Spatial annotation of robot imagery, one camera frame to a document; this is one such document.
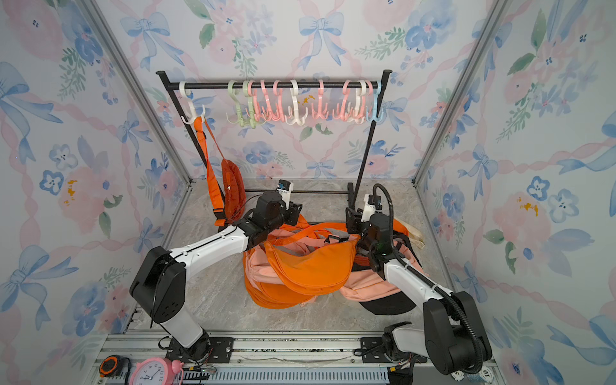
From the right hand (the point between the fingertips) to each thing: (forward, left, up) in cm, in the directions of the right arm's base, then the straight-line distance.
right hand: (354, 208), depth 85 cm
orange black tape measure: (-46, +72, -15) cm, 87 cm away
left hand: (+1, +19, +1) cm, 19 cm away
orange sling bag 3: (-28, +27, -10) cm, 40 cm away
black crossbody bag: (-31, -11, -6) cm, 33 cm away
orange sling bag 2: (-28, +26, -10) cm, 39 cm away
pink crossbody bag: (-26, 0, -2) cm, 27 cm away
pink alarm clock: (-47, +59, -16) cm, 77 cm away
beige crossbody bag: (+1, -27, -19) cm, 33 cm away
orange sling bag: (-24, +13, +1) cm, 28 cm away
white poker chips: (-47, -33, -14) cm, 59 cm away
